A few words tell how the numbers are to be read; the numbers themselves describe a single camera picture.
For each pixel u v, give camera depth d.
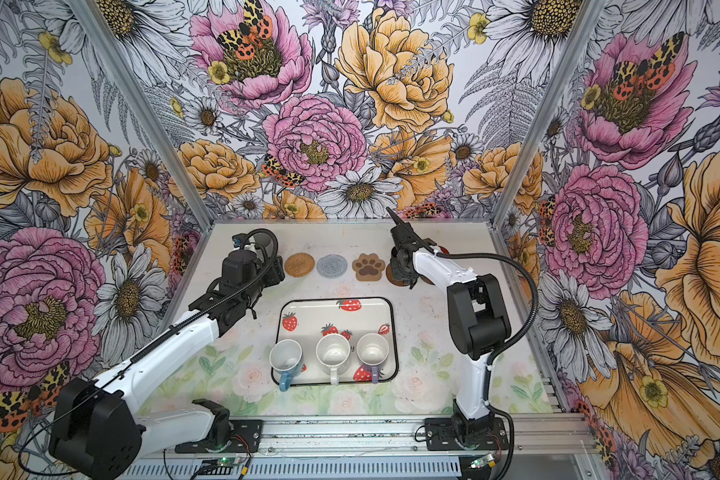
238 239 0.71
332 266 1.08
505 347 0.51
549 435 0.76
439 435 0.74
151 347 0.48
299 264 1.07
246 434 0.74
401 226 0.72
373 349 0.87
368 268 1.08
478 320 0.52
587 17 0.72
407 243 0.73
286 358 0.85
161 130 0.95
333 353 0.87
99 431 0.40
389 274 1.06
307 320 0.94
